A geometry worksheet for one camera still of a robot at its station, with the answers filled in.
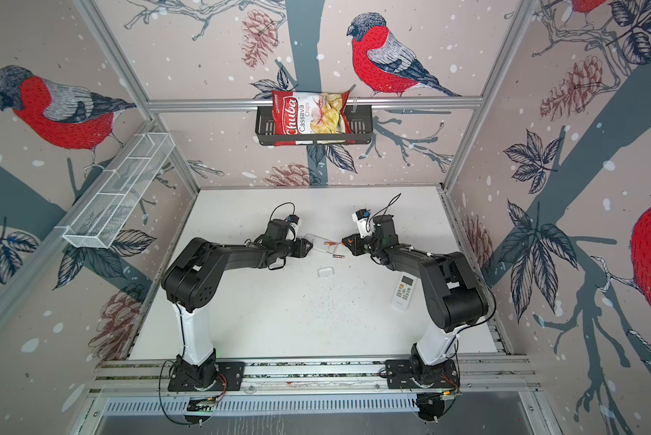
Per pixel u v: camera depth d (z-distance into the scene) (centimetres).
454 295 48
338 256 98
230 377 73
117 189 78
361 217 86
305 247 93
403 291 88
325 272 96
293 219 91
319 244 101
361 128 95
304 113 87
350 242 89
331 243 101
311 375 76
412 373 73
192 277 53
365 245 83
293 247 90
